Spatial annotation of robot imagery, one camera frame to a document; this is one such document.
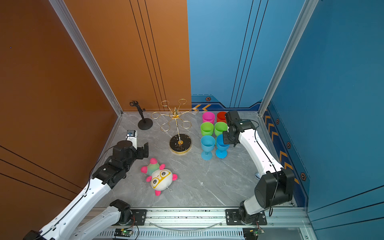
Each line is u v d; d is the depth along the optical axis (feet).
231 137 2.26
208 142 2.91
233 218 2.38
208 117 3.27
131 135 2.14
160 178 2.59
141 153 2.24
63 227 1.33
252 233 2.31
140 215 2.42
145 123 3.67
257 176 2.78
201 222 2.40
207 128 3.08
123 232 2.31
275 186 1.34
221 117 3.22
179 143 3.25
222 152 3.09
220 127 3.08
